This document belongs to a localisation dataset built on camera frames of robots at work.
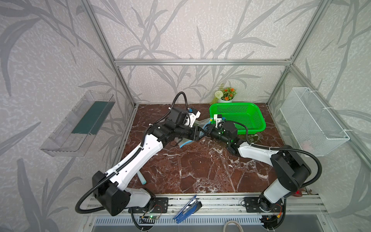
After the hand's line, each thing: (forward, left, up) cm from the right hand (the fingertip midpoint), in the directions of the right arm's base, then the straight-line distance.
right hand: (197, 126), depth 80 cm
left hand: (-9, -2, +6) cm, 11 cm away
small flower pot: (+34, -23, -8) cm, 42 cm away
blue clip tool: (-37, +5, -20) cm, 42 cm away
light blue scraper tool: (-24, +31, -19) cm, 43 cm away
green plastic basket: (+24, -40, -21) cm, 51 cm away
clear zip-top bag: (+2, -3, -1) cm, 3 cm away
